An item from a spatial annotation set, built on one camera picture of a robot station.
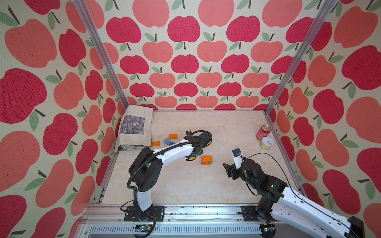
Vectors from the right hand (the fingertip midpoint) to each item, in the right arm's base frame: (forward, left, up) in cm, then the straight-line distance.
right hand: (230, 164), depth 78 cm
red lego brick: (+5, +14, -12) cm, 19 cm away
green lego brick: (+5, +9, -11) cm, 16 cm away
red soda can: (+27, -24, -4) cm, 36 cm away
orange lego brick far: (+23, +37, -12) cm, 45 cm away
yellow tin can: (+21, -26, -9) cm, 35 cm away
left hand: (+7, +18, -7) cm, 21 cm away
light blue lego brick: (+18, +40, -11) cm, 45 cm away
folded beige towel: (+24, +64, -7) cm, 68 cm away
